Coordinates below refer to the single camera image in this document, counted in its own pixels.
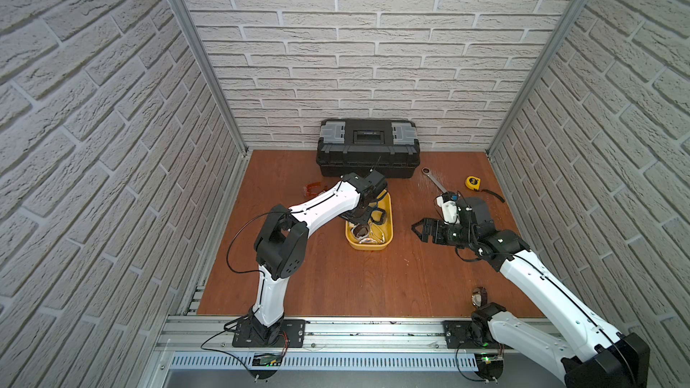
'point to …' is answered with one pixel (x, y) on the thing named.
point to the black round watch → (383, 216)
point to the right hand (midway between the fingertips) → (427, 228)
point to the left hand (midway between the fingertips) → (359, 215)
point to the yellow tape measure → (474, 183)
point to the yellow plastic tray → (384, 201)
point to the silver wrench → (427, 171)
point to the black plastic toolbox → (361, 145)
